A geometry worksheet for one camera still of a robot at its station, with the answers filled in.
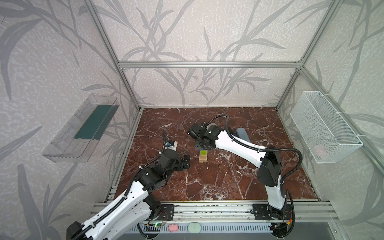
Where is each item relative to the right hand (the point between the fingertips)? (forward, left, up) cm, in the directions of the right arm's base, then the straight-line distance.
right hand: (200, 141), depth 84 cm
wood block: (-5, -2, -12) cm, 13 cm away
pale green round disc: (-40, +3, -11) cm, 41 cm away
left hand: (-9, +8, +2) cm, 12 cm away
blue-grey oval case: (+13, -28, -12) cm, 33 cm away
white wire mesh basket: (-10, -55, +19) cm, 59 cm away
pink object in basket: (-10, -59, +6) cm, 60 cm away
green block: (-2, -2, -11) cm, 11 cm away
